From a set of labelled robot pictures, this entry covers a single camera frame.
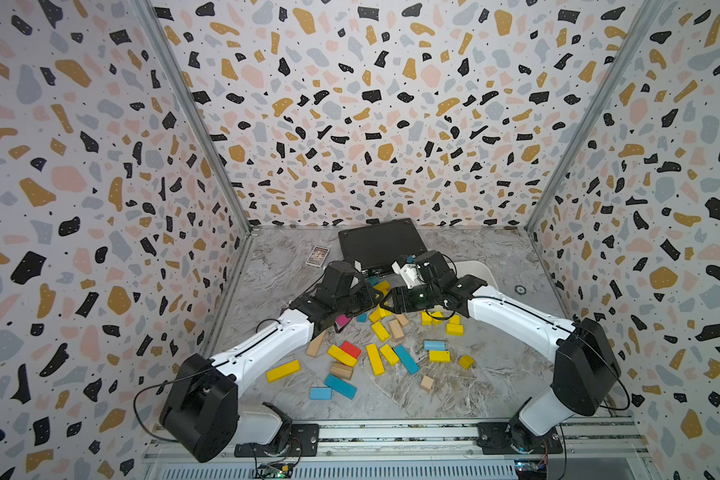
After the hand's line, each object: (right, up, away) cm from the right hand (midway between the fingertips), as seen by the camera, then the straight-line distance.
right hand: (387, 304), depth 81 cm
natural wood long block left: (-21, -13, +9) cm, 27 cm away
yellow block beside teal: (+1, -16, +7) cm, 17 cm away
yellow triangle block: (+23, -18, +7) cm, 30 cm away
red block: (-10, -14, +7) cm, 19 cm away
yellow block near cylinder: (+16, -17, +7) cm, 24 cm away
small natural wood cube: (+11, -21, +1) cm, 24 cm away
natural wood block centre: (+3, -10, +11) cm, 15 cm away
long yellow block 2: (-3, -17, +6) cm, 18 cm away
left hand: (0, +3, -1) cm, 3 cm away
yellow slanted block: (-13, -16, +7) cm, 22 cm away
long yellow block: (-30, -20, +4) cm, 36 cm away
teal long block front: (-13, -23, +2) cm, 27 cm away
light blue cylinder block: (+15, -14, +10) cm, 23 cm away
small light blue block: (-18, -24, +1) cm, 30 cm away
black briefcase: (-1, +17, +29) cm, 34 cm away
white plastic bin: (+31, +9, +24) cm, 40 cm away
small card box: (-25, +13, +29) cm, 40 cm away
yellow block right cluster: (+21, -9, +11) cm, 26 cm away
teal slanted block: (+7, -18, +6) cm, 20 cm away
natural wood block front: (-13, -19, +3) cm, 23 cm away
